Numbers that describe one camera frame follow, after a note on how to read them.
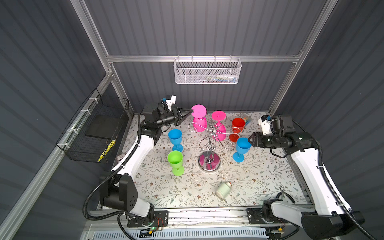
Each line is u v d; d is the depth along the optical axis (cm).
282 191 81
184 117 68
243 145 87
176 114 65
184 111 69
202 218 75
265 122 65
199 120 74
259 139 63
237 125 92
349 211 37
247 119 114
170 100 69
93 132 71
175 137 90
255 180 86
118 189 42
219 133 69
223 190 75
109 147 71
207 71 111
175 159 84
